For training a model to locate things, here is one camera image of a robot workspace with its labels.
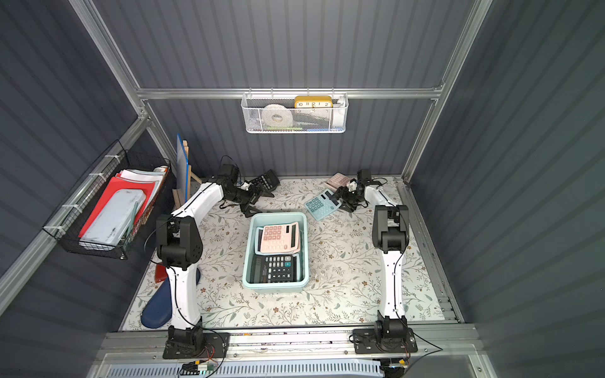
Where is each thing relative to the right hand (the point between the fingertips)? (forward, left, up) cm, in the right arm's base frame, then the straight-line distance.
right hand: (341, 199), depth 107 cm
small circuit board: (-63, +44, -2) cm, 77 cm away
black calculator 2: (+14, +36, -1) cm, 38 cm away
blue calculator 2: (-2, +9, -2) cm, 9 cm away
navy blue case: (-49, +65, -1) cm, 81 cm away
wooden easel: (-1, +74, +4) cm, 74 cm away
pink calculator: (-25, +25, +7) cm, 36 cm away
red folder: (-18, +78, +28) cm, 85 cm away
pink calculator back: (+15, 0, -3) cm, 16 cm away
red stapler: (-35, +71, -2) cm, 79 cm away
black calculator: (-36, +27, +5) cm, 45 cm away
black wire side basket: (-29, +74, +28) cm, 85 cm away
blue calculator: (-26, +34, +6) cm, 43 cm away
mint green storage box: (-33, +17, +9) cm, 38 cm away
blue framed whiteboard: (+2, +67, +17) cm, 70 cm away
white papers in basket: (-13, +69, +28) cm, 75 cm away
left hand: (-10, +30, +9) cm, 33 cm away
